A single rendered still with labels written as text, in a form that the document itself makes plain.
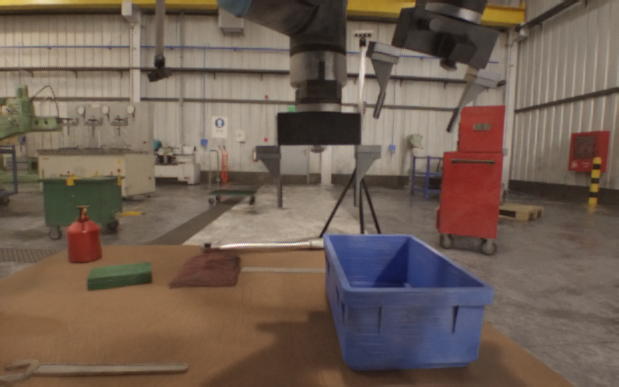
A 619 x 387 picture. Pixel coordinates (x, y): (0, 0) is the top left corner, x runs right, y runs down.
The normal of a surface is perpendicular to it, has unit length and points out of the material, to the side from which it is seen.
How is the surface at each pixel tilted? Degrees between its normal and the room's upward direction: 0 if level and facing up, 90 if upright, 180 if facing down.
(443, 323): 90
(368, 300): 90
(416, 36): 114
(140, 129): 90
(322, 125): 92
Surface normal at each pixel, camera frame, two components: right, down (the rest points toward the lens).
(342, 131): 0.03, 0.14
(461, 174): -0.47, 0.08
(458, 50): 0.03, 0.78
